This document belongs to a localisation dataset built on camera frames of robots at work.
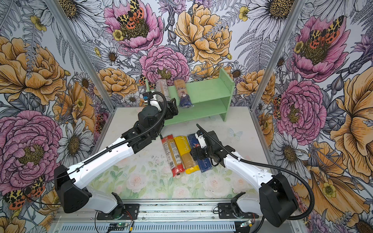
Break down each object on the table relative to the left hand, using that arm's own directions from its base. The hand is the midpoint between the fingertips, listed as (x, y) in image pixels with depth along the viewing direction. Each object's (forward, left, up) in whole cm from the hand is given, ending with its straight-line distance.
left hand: (168, 105), depth 71 cm
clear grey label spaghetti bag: (+24, +7, -7) cm, 26 cm away
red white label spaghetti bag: (-9, +1, -34) cm, 35 cm away
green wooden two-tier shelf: (+15, -23, -10) cm, 29 cm away
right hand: (-12, -15, -27) cm, 33 cm away
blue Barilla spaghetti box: (-14, -19, -34) cm, 42 cm away
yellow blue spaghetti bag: (+10, -8, -6) cm, 14 cm away
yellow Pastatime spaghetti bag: (-14, -9, -34) cm, 38 cm away
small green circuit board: (-44, +25, -37) cm, 63 cm away
